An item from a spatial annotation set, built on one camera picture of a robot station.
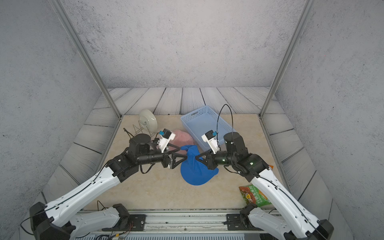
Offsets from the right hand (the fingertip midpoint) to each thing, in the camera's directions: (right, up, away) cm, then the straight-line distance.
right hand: (198, 158), depth 65 cm
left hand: (-6, +2, +1) cm, 7 cm away
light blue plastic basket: (+4, +19, +51) cm, 54 cm away
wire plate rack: (-38, +12, +40) cm, 57 cm away
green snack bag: (+29, -22, +14) cm, 39 cm away
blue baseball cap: (-2, -7, +6) cm, 10 cm away
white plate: (-32, +18, +34) cm, 50 cm away
